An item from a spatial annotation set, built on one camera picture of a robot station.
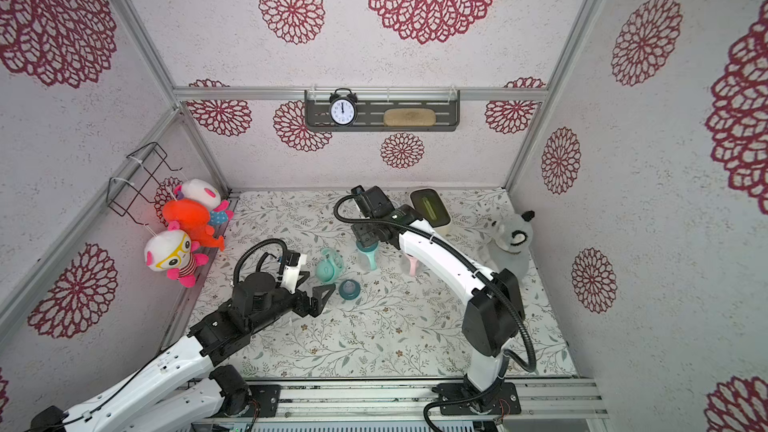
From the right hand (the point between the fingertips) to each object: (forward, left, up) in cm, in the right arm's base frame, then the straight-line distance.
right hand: (368, 222), depth 83 cm
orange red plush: (+2, +52, -1) cm, 52 cm away
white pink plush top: (+12, +54, -1) cm, 55 cm away
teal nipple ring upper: (-11, +6, -19) cm, 23 cm away
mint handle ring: (-4, 0, -10) cm, 10 cm away
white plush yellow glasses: (-10, +52, -1) cm, 53 cm away
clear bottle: (0, +3, -21) cm, 22 cm away
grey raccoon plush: (-3, -41, -8) cm, 41 cm away
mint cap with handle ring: (-5, +13, -16) cm, 21 cm away
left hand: (-17, +11, -3) cm, 21 cm away
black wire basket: (-3, +59, +15) cm, 61 cm away
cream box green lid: (+22, -20, -18) cm, 34 cm away
